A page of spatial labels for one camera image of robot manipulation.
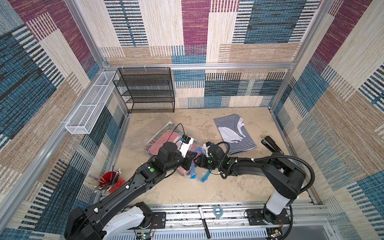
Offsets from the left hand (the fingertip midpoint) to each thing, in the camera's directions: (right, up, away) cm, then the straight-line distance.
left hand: (197, 154), depth 73 cm
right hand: (0, -8, +16) cm, 18 cm away
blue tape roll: (+12, -30, +3) cm, 32 cm away
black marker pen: (+3, -33, -1) cm, 33 cm away
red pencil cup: (-46, -15, +6) cm, 48 cm away
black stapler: (+47, +1, +23) cm, 53 cm away
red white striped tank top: (-17, +6, +29) cm, 34 cm away
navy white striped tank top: (+26, +9, +32) cm, 43 cm away
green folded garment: (-17, +12, +32) cm, 38 cm away
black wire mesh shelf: (-36, +39, +35) cm, 64 cm away
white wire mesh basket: (-53, +16, -2) cm, 56 cm away
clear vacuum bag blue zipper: (-1, -12, +9) cm, 15 cm away
